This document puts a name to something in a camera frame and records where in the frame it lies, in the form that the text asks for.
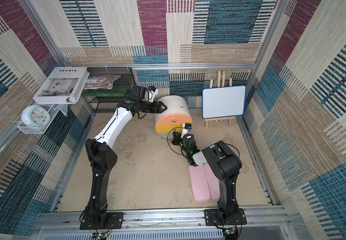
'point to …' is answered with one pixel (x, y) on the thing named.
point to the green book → (105, 92)
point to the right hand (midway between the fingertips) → (173, 130)
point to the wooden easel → (230, 84)
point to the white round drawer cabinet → (175, 104)
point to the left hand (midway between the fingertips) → (162, 106)
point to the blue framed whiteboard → (224, 101)
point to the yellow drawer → (169, 128)
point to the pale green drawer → (164, 135)
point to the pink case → (205, 184)
